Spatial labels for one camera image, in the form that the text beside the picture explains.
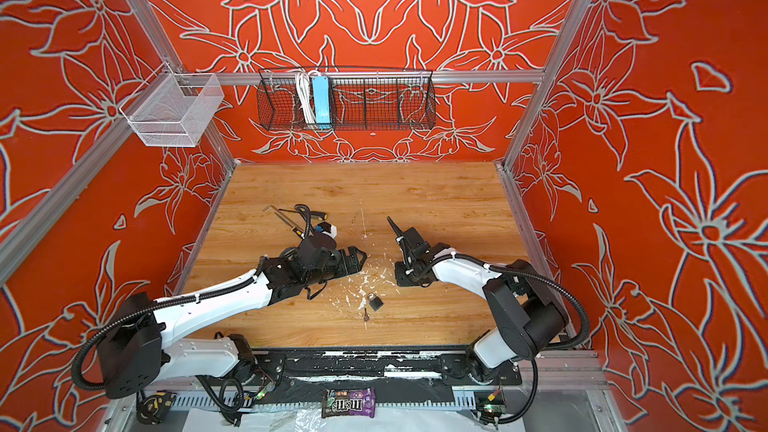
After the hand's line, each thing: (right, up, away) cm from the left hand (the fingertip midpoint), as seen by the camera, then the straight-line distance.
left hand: (358, 258), depth 80 cm
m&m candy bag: (+1, -31, -12) cm, 33 cm away
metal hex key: (-34, +13, +27) cm, 46 cm away
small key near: (+2, -17, +2) cm, 17 cm away
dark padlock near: (+5, -13, +4) cm, 15 cm away
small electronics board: (+32, -32, -11) cm, 47 cm away
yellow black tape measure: (-46, -31, -13) cm, 57 cm away
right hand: (+11, -8, +9) cm, 16 cm away
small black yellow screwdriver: (-23, +5, +20) cm, 31 cm away
